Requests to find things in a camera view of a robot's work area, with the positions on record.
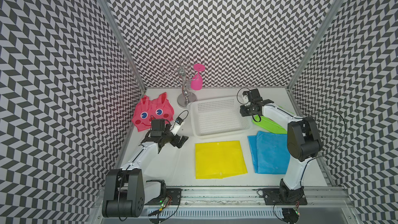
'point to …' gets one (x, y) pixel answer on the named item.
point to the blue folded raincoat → (269, 152)
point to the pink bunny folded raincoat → (159, 108)
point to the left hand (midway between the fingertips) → (180, 133)
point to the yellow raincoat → (217, 160)
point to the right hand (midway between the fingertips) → (243, 112)
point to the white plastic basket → (217, 117)
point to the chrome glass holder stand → (185, 99)
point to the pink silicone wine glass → (196, 81)
